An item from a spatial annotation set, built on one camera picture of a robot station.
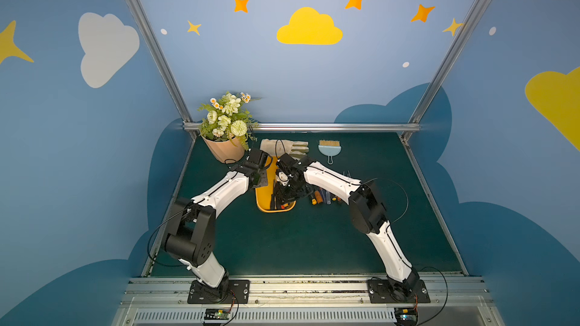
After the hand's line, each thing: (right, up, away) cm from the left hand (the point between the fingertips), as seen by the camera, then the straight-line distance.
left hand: (257, 175), depth 93 cm
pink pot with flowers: (-11, +20, -5) cm, 24 cm away
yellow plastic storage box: (+3, -9, +2) cm, 9 cm away
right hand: (+12, -10, 0) cm, 15 cm away
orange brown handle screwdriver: (+26, -11, +3) cm, 29 cm away
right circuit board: (+52, -45, -20) cm, 72 cm away
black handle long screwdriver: (+24, -11, +3) cm, 26 cm away
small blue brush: (+34, +12, +23) cm, 43 cm away
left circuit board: (-10, -43, -21) cm, 49 cm away
